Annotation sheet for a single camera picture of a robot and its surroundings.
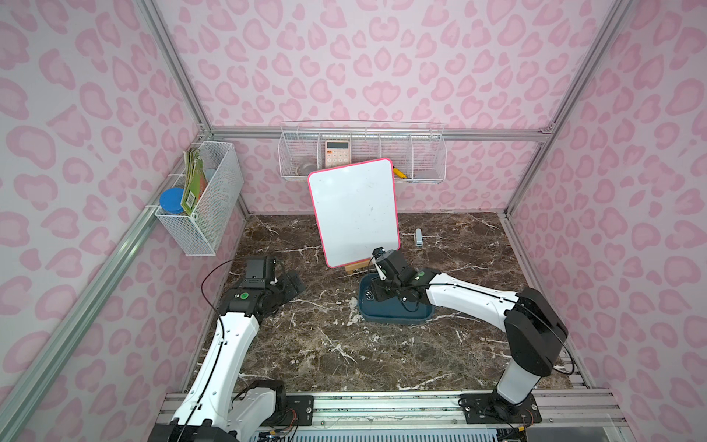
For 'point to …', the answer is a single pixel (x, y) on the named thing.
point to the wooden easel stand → (348, 269)
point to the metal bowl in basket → (304, 170)
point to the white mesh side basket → (200, 235)
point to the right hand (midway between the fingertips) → (373, 285)
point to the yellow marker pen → (399, 173)
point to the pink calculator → (337, 153)
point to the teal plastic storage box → (392, 310)
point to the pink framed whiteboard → (355, 210)
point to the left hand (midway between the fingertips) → (289, 283)
